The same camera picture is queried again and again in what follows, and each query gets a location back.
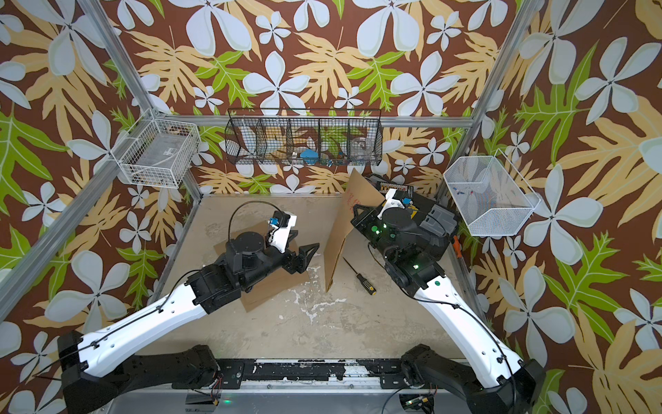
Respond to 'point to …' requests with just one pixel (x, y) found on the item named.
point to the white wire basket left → (159, 153)
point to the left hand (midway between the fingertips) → (308, 236)
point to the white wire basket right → (490, 194)
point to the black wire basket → (333, 137)
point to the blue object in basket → (309, 156)
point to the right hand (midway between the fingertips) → (350, 204)
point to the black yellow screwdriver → (364, 282)
